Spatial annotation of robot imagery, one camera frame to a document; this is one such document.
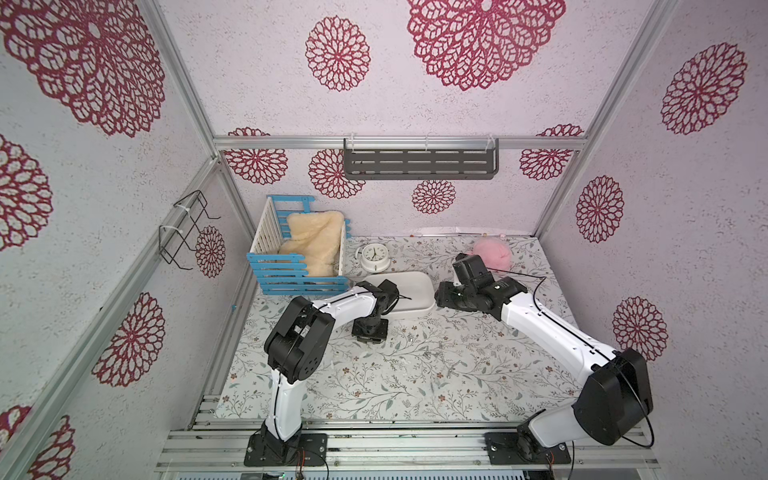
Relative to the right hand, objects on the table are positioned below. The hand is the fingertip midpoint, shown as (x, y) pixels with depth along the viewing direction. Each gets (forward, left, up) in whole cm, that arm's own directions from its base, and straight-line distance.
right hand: (448, 298), depth 85 cm
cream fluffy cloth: (+30, +44, -5) cm, 53 cm away
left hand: (-7, +22, -15) cm, 28 cm away
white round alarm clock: (+24, +23, -11) cm, 35 cm away
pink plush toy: (+25, -20, -8) cm, 33 cm away
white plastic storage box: (+14, +8, -16) cm, 23 cm away
